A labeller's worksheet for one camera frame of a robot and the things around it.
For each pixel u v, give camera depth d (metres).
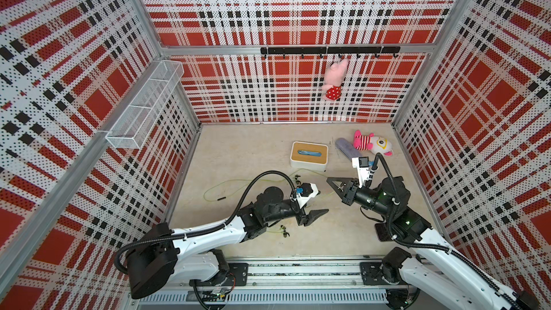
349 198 0.60
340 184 0.66
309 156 1.04
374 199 0.58
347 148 1.07
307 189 0.57
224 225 0.51
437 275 0.56
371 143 1.04
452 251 0.47
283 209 0.61
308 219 0.62
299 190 0.58
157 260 0.41
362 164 0.62
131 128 0.89
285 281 0.74
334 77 0.93
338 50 0.88
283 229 0.84
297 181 0.98
